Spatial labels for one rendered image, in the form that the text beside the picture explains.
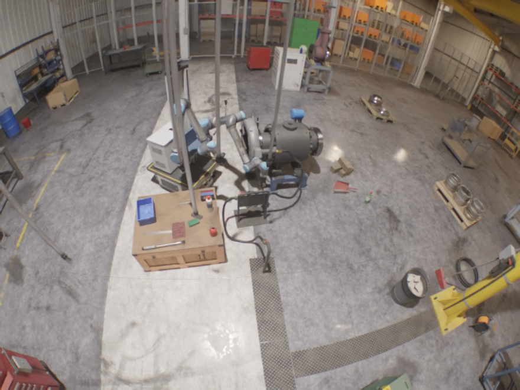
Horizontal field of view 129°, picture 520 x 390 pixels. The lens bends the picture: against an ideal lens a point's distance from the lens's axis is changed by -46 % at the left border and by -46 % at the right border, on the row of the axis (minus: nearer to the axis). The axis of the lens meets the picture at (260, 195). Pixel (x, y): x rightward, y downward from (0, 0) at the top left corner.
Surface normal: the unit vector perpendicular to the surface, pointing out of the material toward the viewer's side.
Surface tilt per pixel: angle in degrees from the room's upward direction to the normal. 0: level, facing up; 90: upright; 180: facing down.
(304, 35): 90
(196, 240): 0
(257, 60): 90
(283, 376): 0
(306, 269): 0
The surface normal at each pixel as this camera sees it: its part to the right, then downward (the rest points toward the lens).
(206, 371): 0.08, -0.66
